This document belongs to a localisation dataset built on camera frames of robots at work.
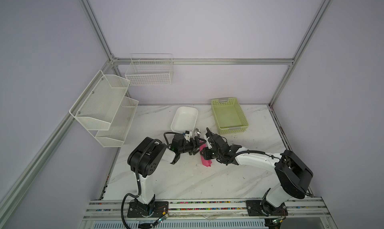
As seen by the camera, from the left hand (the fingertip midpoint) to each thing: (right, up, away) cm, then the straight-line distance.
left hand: (205, 144), depth 90 cm
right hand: (-3, -4, -4) cm, 7 cm away
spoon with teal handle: (-4, +7, 0) cm, 8 cm away
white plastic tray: (-14, +15, +20) cm, 29 cm away
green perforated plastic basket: (+20, +18, +27) cm, 38 cm away
